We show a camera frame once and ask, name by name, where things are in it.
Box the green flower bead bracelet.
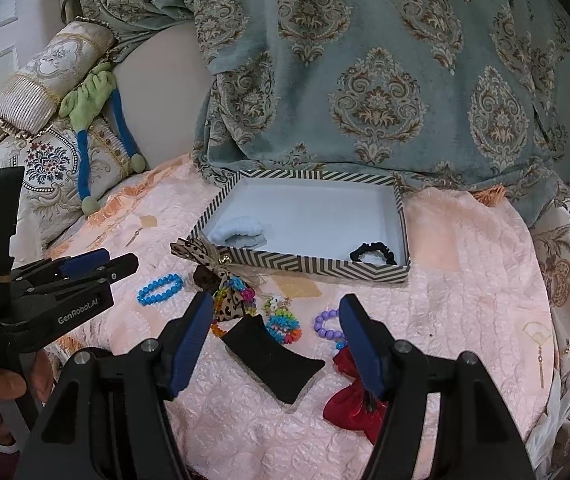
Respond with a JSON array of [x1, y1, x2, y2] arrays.
[[262, 296, 304, 346]]

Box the light blue fluffy scrunchie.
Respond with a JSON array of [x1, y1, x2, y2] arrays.
[[208, 216, 266, 248]]

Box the gold fan earring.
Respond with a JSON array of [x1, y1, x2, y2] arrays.
[[522, 321, 553, 389], [125, 214, 158, 247]]

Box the striped black white box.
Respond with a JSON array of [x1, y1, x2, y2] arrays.
[[189, 170, 411, 285]]

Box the floral embroidered cushion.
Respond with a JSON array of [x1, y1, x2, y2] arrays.
[[0, 118, 130, 266]]

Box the gold fan earring left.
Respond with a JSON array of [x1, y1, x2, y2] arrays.
[[125, 214, 158, 247]]

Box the embroidered bolster pillow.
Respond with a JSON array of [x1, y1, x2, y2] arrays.
[[0, 21, 114, 138]]

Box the black velvet jewelry pad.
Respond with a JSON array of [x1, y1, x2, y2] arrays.
[[222, 315, 325, 404]]

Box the blue bead bracelet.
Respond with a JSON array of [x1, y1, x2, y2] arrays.
[[136, 272, 186, 307]]

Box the red shiny bow clip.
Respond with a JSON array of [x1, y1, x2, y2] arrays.
[[323, 347, 387, 444]]

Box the teal damask blanket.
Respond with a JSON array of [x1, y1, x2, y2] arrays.
[[61, 0, 570, 223]]

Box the gold fan earring right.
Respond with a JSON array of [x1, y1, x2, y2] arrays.
[[522, 321, 553, 389]]

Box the black scrunchie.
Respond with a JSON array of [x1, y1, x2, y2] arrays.
[[349, 242, 396, 266]]

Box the green blue plush toy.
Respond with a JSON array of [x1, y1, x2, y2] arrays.
[[59, 62, 147, 217]]

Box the pink quilted bedspread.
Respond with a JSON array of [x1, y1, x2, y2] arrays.
[[44, 154, 558, 480]]

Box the orange rainbow bead bracelet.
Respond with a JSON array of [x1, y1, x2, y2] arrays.
[[209, 275, 259, 339]]

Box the purple bead bracelet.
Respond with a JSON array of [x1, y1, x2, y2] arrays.
[[313, 308, 349, 352]]

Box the leopard print bow scrunchie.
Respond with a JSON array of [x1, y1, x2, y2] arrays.
[[170, 238, 256, 323]]

